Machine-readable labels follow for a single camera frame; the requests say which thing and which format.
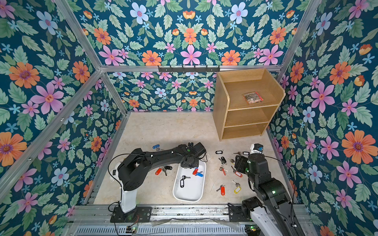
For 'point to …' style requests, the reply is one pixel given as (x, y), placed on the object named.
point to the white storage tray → (189, 183)
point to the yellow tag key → (238, 188)
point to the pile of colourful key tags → (195, 172)
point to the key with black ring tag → (223, 160)
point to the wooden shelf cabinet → (233, 117)
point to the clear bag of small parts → (252, 97)
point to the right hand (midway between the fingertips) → (240, 156)
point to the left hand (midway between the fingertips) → (196, 164)
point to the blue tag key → (155, 146)
